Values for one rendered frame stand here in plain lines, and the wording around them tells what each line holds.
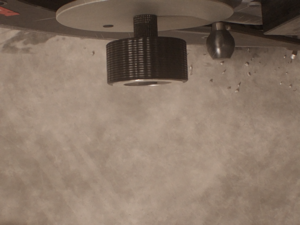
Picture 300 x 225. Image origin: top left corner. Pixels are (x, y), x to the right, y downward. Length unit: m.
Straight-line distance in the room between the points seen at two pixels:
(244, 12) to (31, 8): 0.15
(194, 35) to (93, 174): 0.37
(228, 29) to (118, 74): 0.09
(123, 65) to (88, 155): 0.49
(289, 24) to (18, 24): 0.19
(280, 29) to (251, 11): 0.05
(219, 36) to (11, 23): 0.14
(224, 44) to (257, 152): 0.48
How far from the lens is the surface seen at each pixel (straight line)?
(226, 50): 0.43
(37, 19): 0.44
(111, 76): 0.39
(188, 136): 0.87
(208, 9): 0.39
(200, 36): 0.54
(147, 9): 0.39
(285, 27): 0.40
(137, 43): 0.38
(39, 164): 0.86
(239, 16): 0.47
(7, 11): 0.41
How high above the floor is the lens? 0.86
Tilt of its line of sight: 83 degrees down
